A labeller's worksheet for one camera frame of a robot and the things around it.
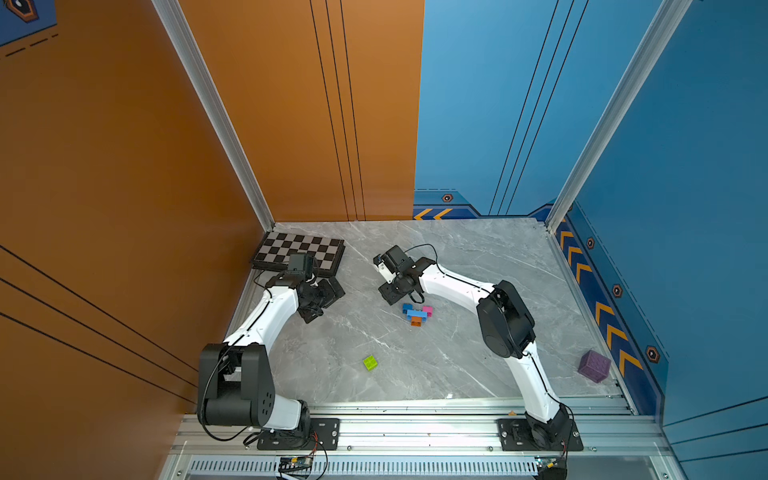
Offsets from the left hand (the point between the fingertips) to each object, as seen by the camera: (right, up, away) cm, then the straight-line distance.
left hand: (334, 295), depth 89 cm
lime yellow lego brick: (+11, -18, -6) cm, 22 cm away
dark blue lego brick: (+22, -4, +4) cm, 23 cm away
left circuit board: (-5, -39, -17) cm, 43 cm away
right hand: (+17, +1, +8) cm, 19 cm away
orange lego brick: (+25, -8, +3) cm, 26 cm away
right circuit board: (+56, -39, -19) cm, 71 cm away
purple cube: (+72, -17, -10) cm, 75 cm away
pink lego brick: (+29, -6, +7) cm, 31 cm away
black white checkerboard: (-25, +14, +19) cm, 35 cm away
